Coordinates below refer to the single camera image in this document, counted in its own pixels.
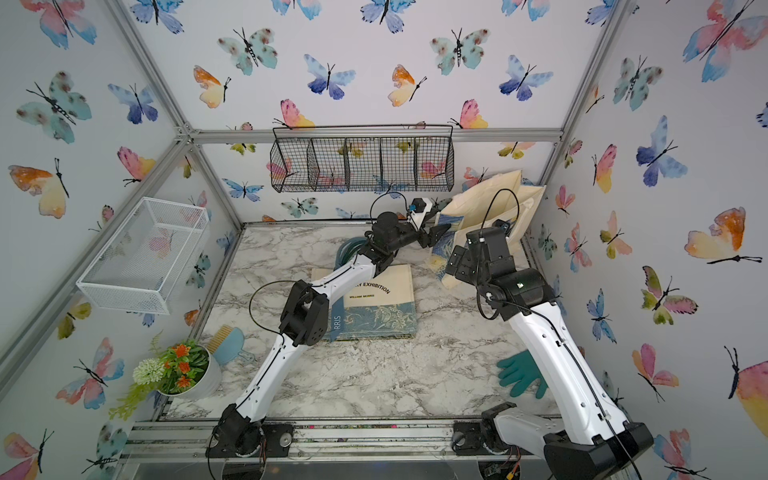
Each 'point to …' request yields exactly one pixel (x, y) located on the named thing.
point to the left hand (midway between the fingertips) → (444, 211)
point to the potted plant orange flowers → (188, 370)
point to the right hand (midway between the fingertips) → (475, 259)
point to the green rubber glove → (521, 370)
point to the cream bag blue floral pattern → (382, 308)
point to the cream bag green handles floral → (348, 249)
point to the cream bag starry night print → (500, 199)
